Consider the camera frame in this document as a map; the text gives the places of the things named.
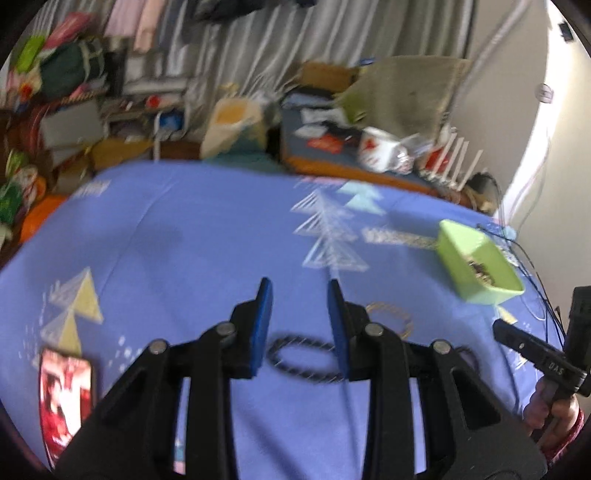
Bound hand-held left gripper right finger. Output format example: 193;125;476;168
328;279;550;480

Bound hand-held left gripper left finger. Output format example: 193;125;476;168
55;277;274;480

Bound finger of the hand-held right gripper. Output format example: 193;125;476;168
492;318;591;398

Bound dark purple bead bracelet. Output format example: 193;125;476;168
265;333;348;384

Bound thin golden bracelet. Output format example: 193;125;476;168
364;302;415;341

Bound light green plastic tray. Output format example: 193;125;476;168
436;219;526;306

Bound person's right forearm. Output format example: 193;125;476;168
541;410;587;466

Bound person's right hand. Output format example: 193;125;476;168
523;381;581;440

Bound blue printed blanket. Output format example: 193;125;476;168
0;159;575;480

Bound white enamel mug red star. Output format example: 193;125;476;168
359;126;400;173

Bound red packet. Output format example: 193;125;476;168
307;136;345;153

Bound low table blue top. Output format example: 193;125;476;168
279;105;459;195

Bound clear glass cup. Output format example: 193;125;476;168
392;137;422;175

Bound white router with antennas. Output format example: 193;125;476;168
417;128;486;193

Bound smartphone with red picture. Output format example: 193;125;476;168
37;348;98;463

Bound beige sack bag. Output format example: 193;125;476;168
200;94;269;160

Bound white paper sheets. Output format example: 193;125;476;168
300;107;343;126

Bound olive green cloth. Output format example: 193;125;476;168
338;55;470;145

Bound orange cloth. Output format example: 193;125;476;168
20;193;71;244

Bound cardboard box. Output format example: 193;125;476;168
297;62;362;93

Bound grey folding chair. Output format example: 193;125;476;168
39;99;156;175

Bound grey curtain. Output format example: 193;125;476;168
28;0;477;153

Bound grey flexible pipe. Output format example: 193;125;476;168
465;0;533;75

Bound dark green duffel bag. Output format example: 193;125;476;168
39;39;110;100

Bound black jacket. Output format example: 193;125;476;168
193;0;320;22

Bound pink long garment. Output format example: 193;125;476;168
133;0;168;53

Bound pink dress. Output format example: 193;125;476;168
103;0;145;38

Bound pink bag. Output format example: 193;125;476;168
45;11;94;49

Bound bright green bag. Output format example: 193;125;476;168
11;34;47;75

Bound black cable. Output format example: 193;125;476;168
475;223;570;334

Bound small metal frame table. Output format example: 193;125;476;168
103;89;191;161

